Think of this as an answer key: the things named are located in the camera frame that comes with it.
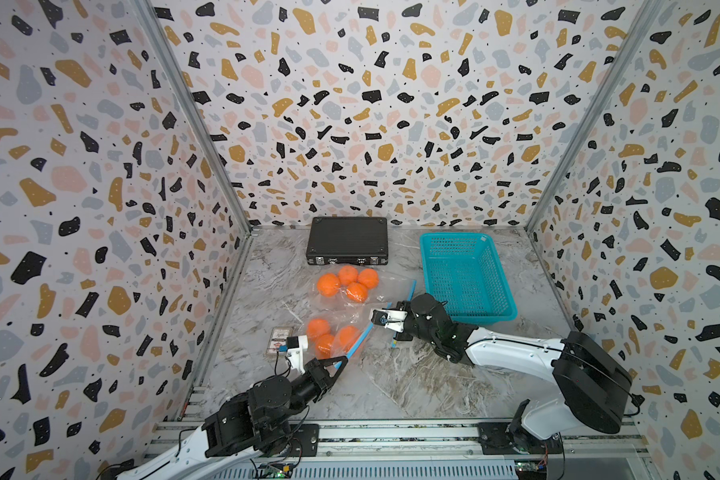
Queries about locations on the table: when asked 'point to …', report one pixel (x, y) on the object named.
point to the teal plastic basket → (467, 273)
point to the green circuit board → (277, 470)
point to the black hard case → (348, 241)
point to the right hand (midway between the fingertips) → (390, 305)
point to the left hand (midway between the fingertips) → (354, 364)
